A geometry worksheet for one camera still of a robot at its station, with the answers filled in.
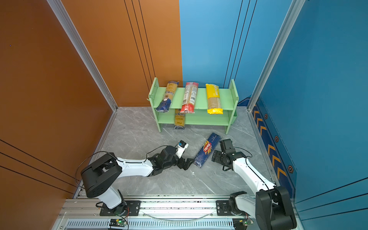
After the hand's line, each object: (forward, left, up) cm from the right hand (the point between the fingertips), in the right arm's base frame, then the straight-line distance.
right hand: (217, 158), depth 87 cm
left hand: (0, +17, +4) cm, 17 cm away
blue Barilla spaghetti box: (+6, +6, 0) cm, 8 cm away
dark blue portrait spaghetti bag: (+21, +24, +13) cm, 34 cm away
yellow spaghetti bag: (+18, +3, +27) cm, 33 cm away
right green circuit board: (-32, -8, -5) cm, 34 cm away
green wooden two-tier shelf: (+30, -8, +23) cm, 39 cm away
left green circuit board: (-32, +54, -4) cm, 63 cm away
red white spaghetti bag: (+25, +16, +28) cm, 41 cm away
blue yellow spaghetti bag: (+19, +31, +28) cm, 46 cm away
